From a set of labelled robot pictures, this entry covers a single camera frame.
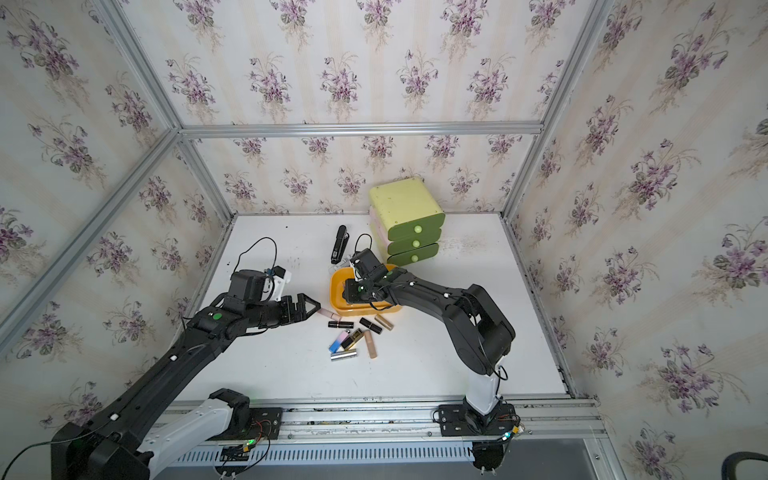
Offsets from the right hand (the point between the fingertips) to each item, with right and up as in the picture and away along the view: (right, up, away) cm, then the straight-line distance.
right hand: (348, 295), depth 88 cm
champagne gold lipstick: (+11, -9, +2) cm, 14 cm away
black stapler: (-5, +17, +20) cm, 27 cm away
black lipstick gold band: (+7, -9, +1) cm, 12 cm away
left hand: (-8, -2, -11) cm, 14 cm away
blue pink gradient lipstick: (-3, -14, -2) cm, 14 cm away
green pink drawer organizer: (+17, +23, +2) cm, 29 cm away
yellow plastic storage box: (-3, -3, +1) cm, 4 cm away
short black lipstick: (-2, -9, +1) cm, 9 cm away
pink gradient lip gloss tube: (-6, -7, +3) cm, 10 cm away
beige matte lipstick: (+7, -14, -2) cm, 16 cm away
